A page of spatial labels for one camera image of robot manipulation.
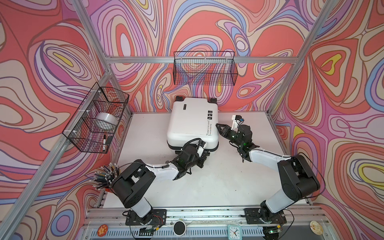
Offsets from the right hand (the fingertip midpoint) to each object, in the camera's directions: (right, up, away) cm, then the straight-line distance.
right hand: (216, 128), depth 88 cm
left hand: (-4, -15, -1) cm, 15 cm away
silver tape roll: (-57, +6, -14) cm, 59 cm away
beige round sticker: (+45, -47, -17) cm, 68 cm away
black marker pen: (-57, -7, -16) cm, 60 cm away
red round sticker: (-57, -48, -18) cm, 77 cm away
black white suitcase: (-14, +6, +1) cm, 16 cm away
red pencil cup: (-58, -25, -16) cm, 65 cm away
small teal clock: (+5, -48, -20) cm, 52 cm away
